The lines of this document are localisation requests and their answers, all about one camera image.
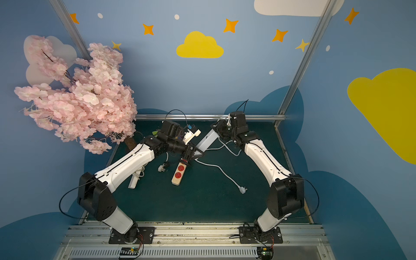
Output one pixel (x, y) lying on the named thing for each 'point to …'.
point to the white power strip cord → (161, 168)
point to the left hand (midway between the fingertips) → (201, 149)
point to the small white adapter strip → (208, 141)
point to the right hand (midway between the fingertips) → (213, 125)
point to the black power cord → (184, 161)
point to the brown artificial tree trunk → (131, 143)
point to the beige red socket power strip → (179, 174)
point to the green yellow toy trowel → (155, 133)
